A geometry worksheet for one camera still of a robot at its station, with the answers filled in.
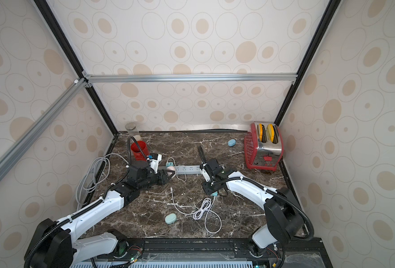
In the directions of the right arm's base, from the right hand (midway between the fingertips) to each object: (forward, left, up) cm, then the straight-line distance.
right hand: (211, 186), depth 87 cm
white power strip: (+12, +10, -3) cm, 16 cm away
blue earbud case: (+36, -13, -4) cm, 38 cm away
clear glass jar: (+32, +50, +10) cm, 60 cm away
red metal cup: (+17, +43, +5) cm, 46 cm away
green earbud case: (-16, +19, -4) cm, 25 cm away
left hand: (+1, +18, +12) cm, 21 cm away
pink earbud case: (+3, +20, +12) cm, 24 cm away
